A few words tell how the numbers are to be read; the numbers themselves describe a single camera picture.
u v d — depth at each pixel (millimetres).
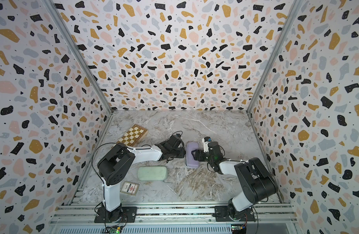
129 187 813
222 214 737
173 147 767
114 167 501
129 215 735
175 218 733
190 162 904
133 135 1030
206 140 856
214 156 739
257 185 456
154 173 853
